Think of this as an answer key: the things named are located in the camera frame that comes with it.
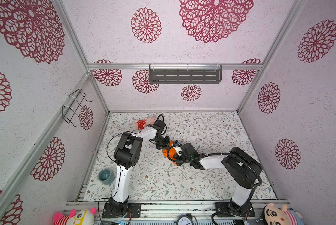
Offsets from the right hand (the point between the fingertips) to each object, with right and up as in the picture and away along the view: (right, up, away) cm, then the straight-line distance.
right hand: (173, 154), depth 93 cm
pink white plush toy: (-45, -24, -28) cm, 58 cm away
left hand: (-2, +2, +5) cm, 6 cm away
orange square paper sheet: (-1, +1, +1) cm, 1 cm away
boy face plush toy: (+46, -23, -28) cm, 58 cm away
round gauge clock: (+6, -27, -25) cm, 37 cm away
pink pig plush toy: (-23, +20, +10) cm, 32 cm away
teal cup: (-41, -11, -10) cm, 43 cm away
